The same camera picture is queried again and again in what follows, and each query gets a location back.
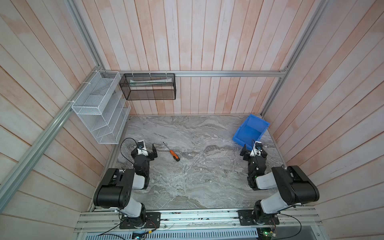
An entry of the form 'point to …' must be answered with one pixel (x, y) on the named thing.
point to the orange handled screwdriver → (174, 155)
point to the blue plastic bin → (250, 131)
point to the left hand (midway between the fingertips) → (147, 147)
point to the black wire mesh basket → (148, 86)
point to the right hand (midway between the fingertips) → (254, 145)
